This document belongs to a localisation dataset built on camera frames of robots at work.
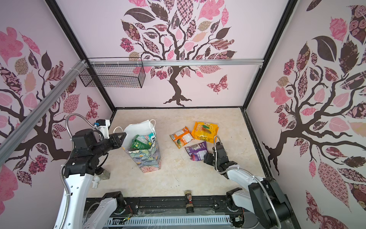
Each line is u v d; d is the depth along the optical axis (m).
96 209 0.56
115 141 0.60
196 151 0.90
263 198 0.42
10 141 0.50
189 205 0.72
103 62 0.90
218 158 0.68
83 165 0.45
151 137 0.88
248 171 0.52
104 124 0.61
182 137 0.98
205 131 0.98
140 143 0.80
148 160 0.74
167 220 1.55
